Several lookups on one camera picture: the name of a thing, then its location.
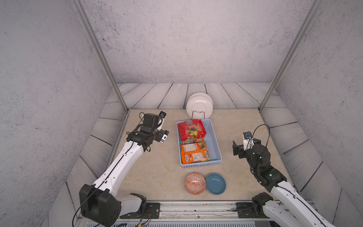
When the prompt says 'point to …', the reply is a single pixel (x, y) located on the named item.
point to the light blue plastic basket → (210, 141)
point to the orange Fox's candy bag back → (194, 152)
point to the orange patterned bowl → (194, 184)
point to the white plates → (199, 105)
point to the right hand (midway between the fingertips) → (244, 139)
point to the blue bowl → (215, 184)
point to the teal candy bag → (200, 140)
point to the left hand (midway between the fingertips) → (159, 128)
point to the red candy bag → (191, 129)
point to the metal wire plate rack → (204, 114)
